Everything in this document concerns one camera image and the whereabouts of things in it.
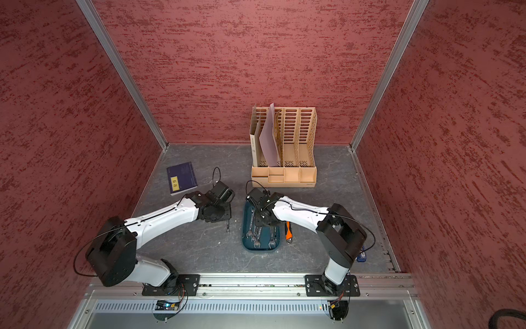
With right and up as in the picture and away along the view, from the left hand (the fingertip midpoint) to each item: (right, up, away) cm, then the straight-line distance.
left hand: (225, 218), depth 86 cm
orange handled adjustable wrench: (+27, -7, +1) cm, 28 cm away
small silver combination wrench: (0, -5, +4) cm, 6 cm away
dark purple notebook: (-28, +16, +20) cm, 38 cm away
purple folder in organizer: (+18, +36, +11) cm, 42 cm away
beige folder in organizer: (+13, +36, -1) cm, 38 cm away
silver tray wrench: (+13, -8, 0) cm, 15 cm away
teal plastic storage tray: (+9, -3, +4) cm, 10 cm away
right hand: (+17, -3, +1) cm, 17 cm away
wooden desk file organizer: (+34, +40, +31) cm, 61 cm away
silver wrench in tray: (+21, -8, 0) cm, 22 cm away
